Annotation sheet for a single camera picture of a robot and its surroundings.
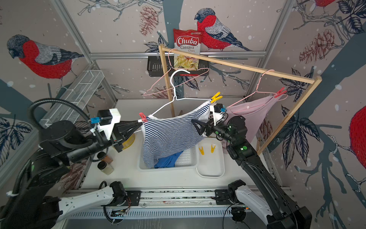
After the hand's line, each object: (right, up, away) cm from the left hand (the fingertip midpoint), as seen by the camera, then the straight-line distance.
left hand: (140, 119), depth 45 cm
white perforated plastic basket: (+16, -29, +42) cm, 53 cm away
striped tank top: (+5, -8, +13) cm, 16 cm away
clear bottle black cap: (-30, -29, +31) cm, 52 cm away
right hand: (+21, 0, +22) cm, 30 cm away
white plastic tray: (+30, -27, +41) cm, 58 cm away
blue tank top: (+4, -27, +36) cm, 45 cm away
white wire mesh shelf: (-49, +12, +36) cm, 62 cm away
